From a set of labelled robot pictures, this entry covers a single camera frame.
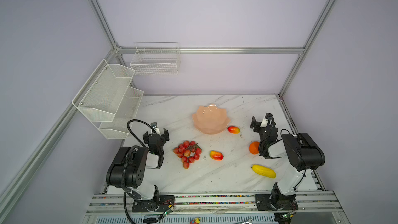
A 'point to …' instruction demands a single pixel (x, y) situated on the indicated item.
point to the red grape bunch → (188, 152)
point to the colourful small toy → (196, 221)
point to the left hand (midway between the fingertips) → (155, 130)
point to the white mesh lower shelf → (118, 128)
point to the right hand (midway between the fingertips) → (260, 116)
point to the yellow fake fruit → (264, 171)
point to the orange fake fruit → (254, 148)
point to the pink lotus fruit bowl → (211, 120)
